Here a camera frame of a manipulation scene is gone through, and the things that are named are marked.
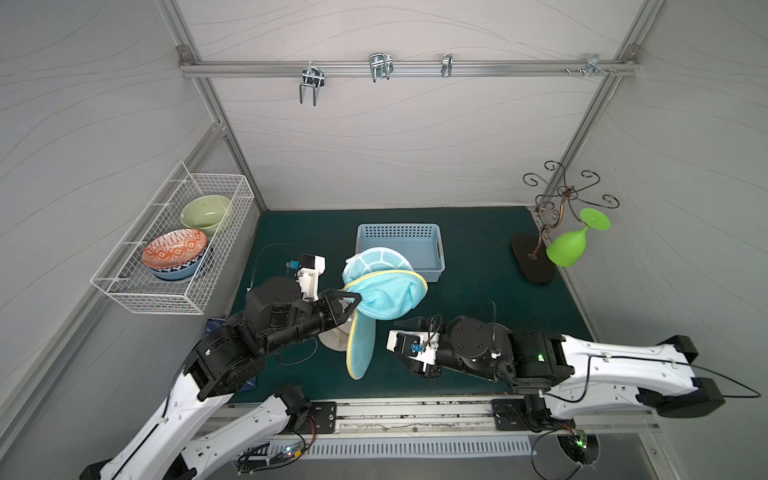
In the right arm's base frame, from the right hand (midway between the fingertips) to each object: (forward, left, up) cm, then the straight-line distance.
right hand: (396, 327), depth 58 cm
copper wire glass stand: (+41, -46, -29) cm, 68 cm away
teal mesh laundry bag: (+6, +2, +5) cm, 8 cm away
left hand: (+4, +7, +4) cm, 9 cm away
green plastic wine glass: (+29, -47, -10) cm, 56 cm away
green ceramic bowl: (+25, +49, +5) cm, 55 cm away
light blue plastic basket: (+44, -7, -29) cm, 53 cm away
